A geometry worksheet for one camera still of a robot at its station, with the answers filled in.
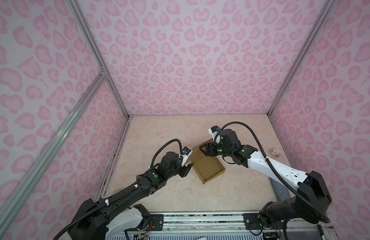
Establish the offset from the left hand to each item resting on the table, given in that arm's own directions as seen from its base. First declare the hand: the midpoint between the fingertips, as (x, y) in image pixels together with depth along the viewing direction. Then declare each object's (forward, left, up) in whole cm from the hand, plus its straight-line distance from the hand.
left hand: (189, 157), depth 80 cm
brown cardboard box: (0, -11, -13) cm, 17 cm away
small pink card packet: (+9, -55, -12) cm, 57 cm away
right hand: (+4, -8, +4) cm, 10 cm away
